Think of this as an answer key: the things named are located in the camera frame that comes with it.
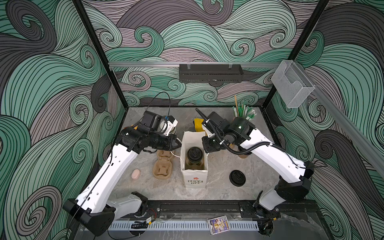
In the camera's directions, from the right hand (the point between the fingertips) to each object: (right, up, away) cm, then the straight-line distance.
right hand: (204, 148), depth 68 cm
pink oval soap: (-38, -18, +16) cm, 44 cm away
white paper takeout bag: (-5, -15, +1) cm, 15 cm away
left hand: (-10, +3, -3) cm, 11 cm away
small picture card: (+7, -36, 0) cm, 36 cm away
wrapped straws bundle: (+27, +19, +26) cm, 42 cm away
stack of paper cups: (-16, +7, +18) cm, 25 cm away
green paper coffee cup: (-7, -13, +16) cm, 22 cm away
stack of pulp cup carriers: (-23, -15, +17) cm, 32 cm away
